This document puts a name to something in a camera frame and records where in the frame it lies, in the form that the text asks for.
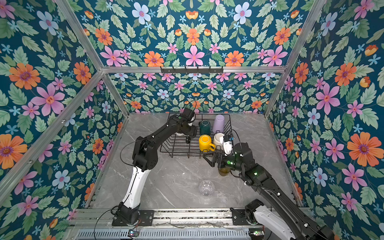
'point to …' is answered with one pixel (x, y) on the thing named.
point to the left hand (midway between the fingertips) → (194, 127)
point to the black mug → (188, 140)
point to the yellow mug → (205, 144)
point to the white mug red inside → (218, 139)
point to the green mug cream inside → (205, 127)
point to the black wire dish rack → (211, 129)
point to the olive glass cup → (223, 171)
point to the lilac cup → (218, 124)
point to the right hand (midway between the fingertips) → (208, 155)
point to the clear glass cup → (206, 188)
